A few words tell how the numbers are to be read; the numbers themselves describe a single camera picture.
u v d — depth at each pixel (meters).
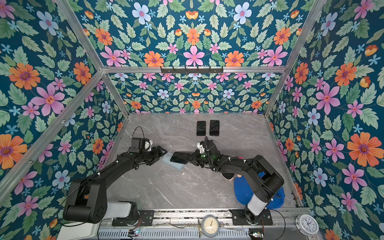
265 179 0.47
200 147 0.83
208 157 0.71
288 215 0.75
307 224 0.69
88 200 0.42
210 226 0.69
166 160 0.94
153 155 0.79
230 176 0.82
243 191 0.80
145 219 0.73
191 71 0.93
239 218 0.73
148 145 0.77
